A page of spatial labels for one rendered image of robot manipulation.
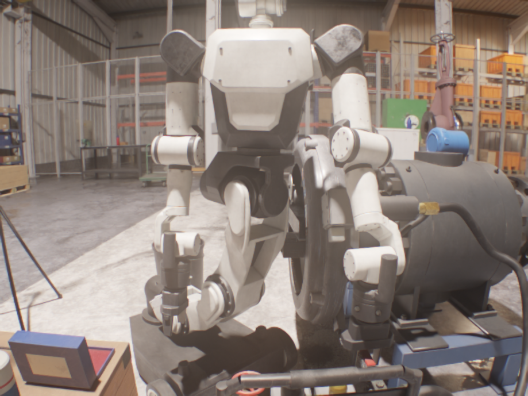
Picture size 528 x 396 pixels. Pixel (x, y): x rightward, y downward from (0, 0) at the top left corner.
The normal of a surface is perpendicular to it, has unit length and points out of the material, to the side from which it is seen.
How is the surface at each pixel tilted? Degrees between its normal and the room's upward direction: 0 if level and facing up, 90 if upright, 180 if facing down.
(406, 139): 90
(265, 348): 45
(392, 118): 90
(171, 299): 80
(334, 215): 68
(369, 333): 90
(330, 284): 102
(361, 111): 72
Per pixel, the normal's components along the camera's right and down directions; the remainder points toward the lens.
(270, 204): 0.69, 0.17
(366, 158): 0.25, 0.69
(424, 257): 0.04, 0.31
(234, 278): -0.72, 0.12
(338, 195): 0.04, -0.22
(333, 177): 0.01, -0.49
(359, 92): 0.42, -0.16
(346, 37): -0.24, -0.17
